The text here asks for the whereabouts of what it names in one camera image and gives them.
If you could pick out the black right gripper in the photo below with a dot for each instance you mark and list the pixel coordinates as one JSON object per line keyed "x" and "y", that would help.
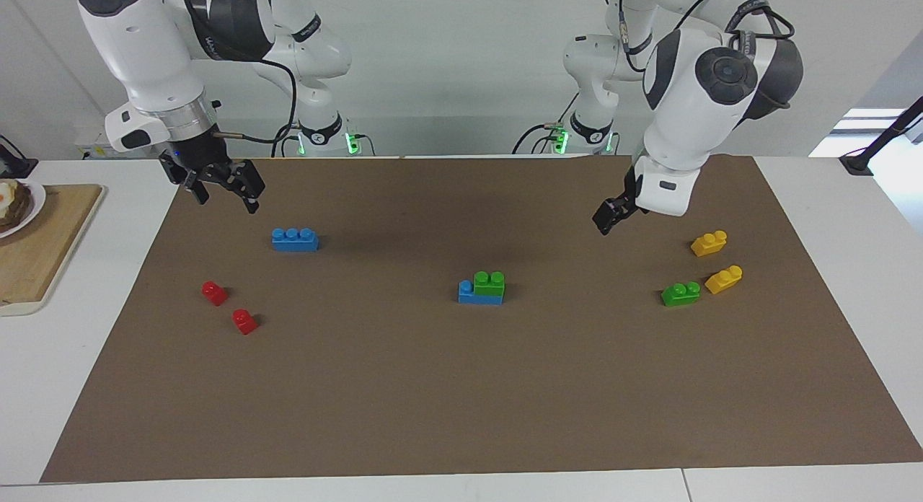
{"x": 205, "y": 159}

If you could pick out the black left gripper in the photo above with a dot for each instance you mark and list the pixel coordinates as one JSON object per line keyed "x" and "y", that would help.
{"x": 634, "y": 181}

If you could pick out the green two-stud block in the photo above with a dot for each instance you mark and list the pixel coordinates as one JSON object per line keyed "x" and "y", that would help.
{"x": 490, "y": 284}
{"x": 680, "y": 295}

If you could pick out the blue three-stud block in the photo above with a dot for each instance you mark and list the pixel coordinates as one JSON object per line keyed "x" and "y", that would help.
{"x": 467, "y": 294}
{"x": 296, "y": 242}

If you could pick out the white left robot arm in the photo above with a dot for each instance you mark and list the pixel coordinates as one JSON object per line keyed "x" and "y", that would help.
{"x": 685, "y": 112}

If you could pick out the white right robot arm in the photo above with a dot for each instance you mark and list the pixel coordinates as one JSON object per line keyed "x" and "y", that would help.
{"x": 144, "y": 47}

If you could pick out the yellow two-stud block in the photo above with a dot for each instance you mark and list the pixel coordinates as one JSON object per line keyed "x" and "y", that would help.
{"x": 709, "y": 244}
{"x": 723, "y": 280}

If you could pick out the red one-stud block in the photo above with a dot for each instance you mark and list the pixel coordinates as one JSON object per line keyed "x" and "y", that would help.
{"x": 214, "y": 293}
{"x": 244, "y": 322}

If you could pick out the white power box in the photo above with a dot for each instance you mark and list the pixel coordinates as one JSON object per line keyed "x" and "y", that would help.
{"x": 90, "y": 150}

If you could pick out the white plate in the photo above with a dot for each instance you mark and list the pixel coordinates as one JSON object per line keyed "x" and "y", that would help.
{"x": 37, "y": 203}

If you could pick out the wooden cutting board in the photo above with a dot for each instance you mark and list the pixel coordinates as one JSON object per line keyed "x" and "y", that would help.
{"x": 43, "y": 257}

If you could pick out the brown toy food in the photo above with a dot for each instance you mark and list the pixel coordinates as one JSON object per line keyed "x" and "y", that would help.
{"x": 13, "y": 206}

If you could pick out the black clamp stand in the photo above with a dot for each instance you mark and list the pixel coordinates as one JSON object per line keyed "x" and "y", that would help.
{"x": 858, "y": 163}

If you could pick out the brown paper mat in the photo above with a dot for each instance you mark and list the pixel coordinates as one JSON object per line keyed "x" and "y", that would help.
{"x": 433, "y": 386}

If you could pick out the black desk mount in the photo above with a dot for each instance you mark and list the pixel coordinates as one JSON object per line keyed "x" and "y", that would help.
{"x": 11, "y": 163}

